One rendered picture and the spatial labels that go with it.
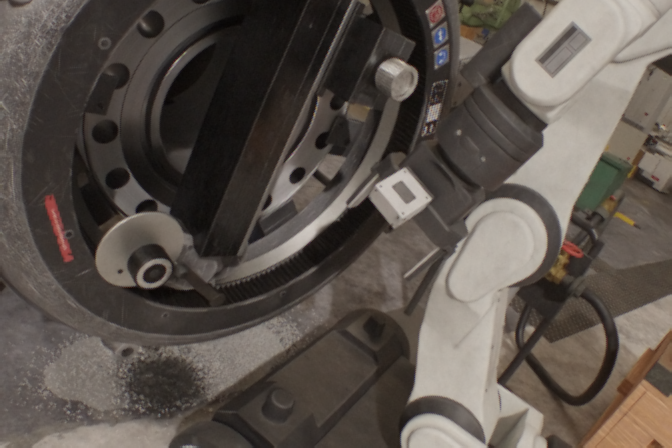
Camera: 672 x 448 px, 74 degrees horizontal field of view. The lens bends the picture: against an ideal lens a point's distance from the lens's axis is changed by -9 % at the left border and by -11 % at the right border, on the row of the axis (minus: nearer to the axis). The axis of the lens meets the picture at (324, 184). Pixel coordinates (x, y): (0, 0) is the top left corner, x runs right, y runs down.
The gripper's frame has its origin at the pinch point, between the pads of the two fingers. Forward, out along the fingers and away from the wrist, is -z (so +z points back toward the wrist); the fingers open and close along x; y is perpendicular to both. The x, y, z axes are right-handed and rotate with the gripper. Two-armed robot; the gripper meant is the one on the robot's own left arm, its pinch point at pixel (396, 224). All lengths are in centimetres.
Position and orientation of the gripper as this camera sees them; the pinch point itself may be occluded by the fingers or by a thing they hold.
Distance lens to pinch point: 56.4
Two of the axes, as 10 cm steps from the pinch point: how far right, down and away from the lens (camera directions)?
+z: 5.9, -6.5, -4.8
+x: -5.9, -7.5, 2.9
